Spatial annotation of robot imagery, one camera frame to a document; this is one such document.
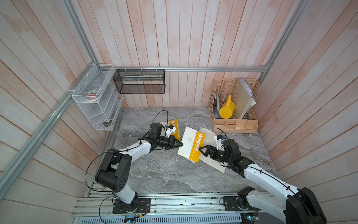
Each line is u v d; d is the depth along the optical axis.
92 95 0.73
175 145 0.78
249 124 1.04
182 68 0.96
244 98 0.92
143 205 0.73
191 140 0.86
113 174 0.45
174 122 1.04
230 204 0.73
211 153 0.73
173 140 0.77
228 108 0.97
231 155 0.64
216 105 0.97
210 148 0.73
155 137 0.72
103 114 0.77
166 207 0.73
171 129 0.82
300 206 0.40
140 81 1.04
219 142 0.76
